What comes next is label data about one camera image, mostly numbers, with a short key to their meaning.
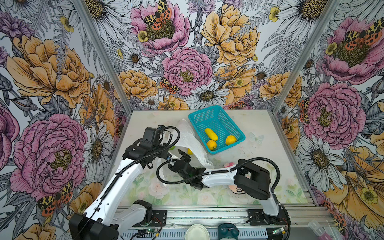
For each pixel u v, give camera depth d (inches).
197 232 28.0
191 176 25.7
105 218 15.1
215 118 45.4
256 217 29.2
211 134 40.5
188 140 32.5
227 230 25.1
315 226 27.9
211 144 37.6
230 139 38.4
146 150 20.7
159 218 29.0
